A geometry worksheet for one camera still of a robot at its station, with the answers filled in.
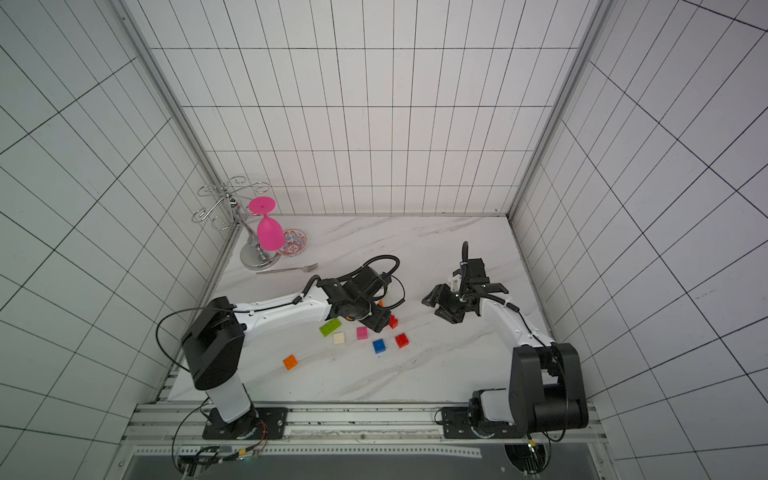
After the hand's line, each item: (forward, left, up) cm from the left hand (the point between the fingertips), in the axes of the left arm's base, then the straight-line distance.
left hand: (372, 320), depth 84 cm
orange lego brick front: (-10, +23, -5) cm, 26 cm away
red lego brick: (-4, -9, -5) cm, 11 cm away
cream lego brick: (-4, +10, -4) cm, 11 cm away
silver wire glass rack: (+29, +42, +22) cm, 55 cm away
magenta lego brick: (-2, +3, -5) cm, 7 cm away
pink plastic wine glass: (+23, +33, +12) cm, 42 cm away
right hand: (+6, -17, +2) cm, 18 cm away
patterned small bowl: (+34, +31, -5) cm, 46 cm away
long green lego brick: (0, +14, -5) cm, 15 cm away
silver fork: (+22, +25, -6) cm, 34 cm away
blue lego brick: (-5, -2, -5) cm, 8 cm away
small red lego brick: (+1, -6, -4) cm, 7 cm away
